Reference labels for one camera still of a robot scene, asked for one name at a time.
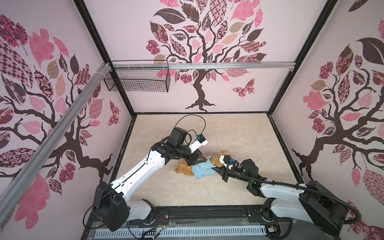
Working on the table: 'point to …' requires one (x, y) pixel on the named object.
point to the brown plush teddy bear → (183, 167)
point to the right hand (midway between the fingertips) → (212, 163)
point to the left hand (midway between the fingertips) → (202, 160)
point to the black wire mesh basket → (151, 76)
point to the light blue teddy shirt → (203, 169)
